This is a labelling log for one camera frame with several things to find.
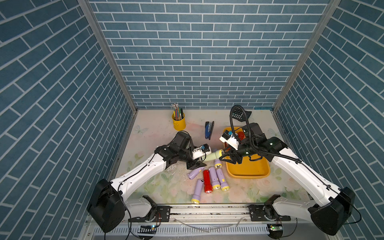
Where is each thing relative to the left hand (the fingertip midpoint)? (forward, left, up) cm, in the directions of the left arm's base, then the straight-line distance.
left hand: (206, 160), depth 76 cm
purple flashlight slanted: (-2, +7, -14) cm, 15 cm away
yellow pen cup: (+31, +17, -10) cm, 37 cm away
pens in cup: (+37, +18, -4) cm, 41 cm away
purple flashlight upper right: (+4, -8, -13) cm, 15 cm away
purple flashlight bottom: (-14, +5, -13) cm, 20 cm away
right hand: (0, -8, +6) cm, 10 cm away
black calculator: (+45, -29, -13) cm, 55 cm away
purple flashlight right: (-9, -9, -12) cm, 18 cm away
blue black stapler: (+33, -4, -14) cm, 36 cm away
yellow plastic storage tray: (+2, -30, -15) cm, 33 cm away
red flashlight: (-7, -1, -14) cm, 16 cm away
